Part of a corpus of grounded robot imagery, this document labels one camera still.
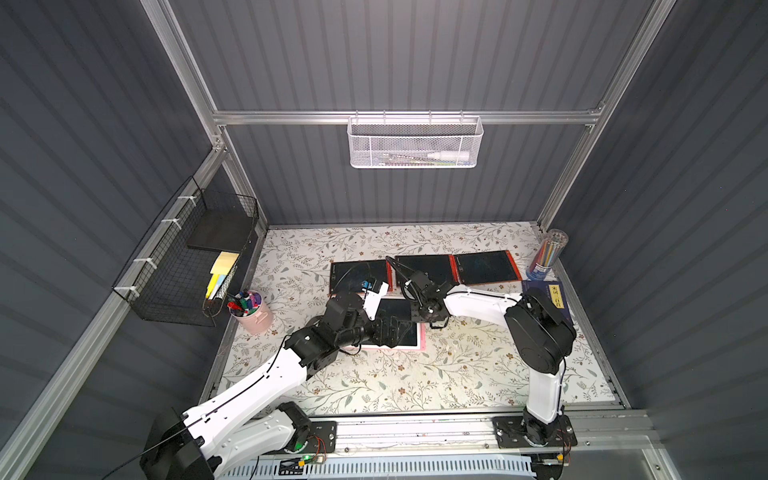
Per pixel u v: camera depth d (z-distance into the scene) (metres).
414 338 0.90
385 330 0.65
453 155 0.89
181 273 0.72
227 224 0.85
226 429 0.42
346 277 1.05
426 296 0.73
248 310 0.85
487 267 1.08
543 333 0.50
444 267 1.09
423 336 0.91
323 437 0.73
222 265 0.74
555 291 0.99
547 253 0.94
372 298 0.66
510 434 0.73
